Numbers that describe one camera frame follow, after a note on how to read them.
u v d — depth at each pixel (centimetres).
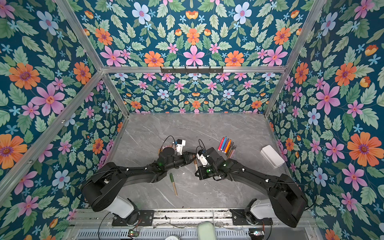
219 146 101
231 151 98
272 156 92
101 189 45
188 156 76
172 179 86
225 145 101
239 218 73
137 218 68
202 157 75
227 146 99
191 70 92
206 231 69
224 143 101
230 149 99
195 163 80
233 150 98
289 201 42
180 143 80
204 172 71
